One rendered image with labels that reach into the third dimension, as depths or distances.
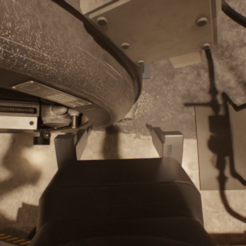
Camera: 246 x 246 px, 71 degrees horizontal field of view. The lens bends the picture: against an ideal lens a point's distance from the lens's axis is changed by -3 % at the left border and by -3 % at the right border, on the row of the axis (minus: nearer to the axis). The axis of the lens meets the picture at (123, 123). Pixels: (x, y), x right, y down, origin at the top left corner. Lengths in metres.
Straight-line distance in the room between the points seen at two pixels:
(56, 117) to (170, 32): 0.36
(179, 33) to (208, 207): 0.89
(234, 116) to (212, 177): 0.32
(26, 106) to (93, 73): 0.32
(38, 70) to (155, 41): 0.11
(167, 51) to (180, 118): 0.76
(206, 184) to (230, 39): 0.78
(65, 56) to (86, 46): 0.02
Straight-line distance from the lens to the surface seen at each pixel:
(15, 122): 0.47
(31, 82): 0.20
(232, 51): 1.16
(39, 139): 0.58
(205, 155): 0.95
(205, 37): 0.19
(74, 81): 0.20
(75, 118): 0.45
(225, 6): 0.95
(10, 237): 0.84
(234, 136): 1.01
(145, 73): 0.99
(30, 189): 1.11
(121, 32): 0.17
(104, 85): 0.22
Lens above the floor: 0.91
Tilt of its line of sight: 79 degrees down
